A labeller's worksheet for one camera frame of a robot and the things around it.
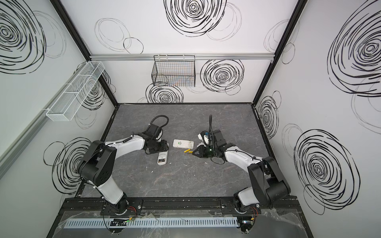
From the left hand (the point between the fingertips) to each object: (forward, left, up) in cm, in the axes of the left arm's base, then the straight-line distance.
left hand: (167, 148), depth 94 cm
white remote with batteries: (+4, -10, -1) cm, 11 cm away
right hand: (-7, -17, +8) cm, 20 cm away
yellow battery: (-1, -15, -1) cm, 15 cm away
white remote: (-7, +2, +1) cm, 7 cm away
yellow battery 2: (-1, -13, -1) cm, 13 cm away
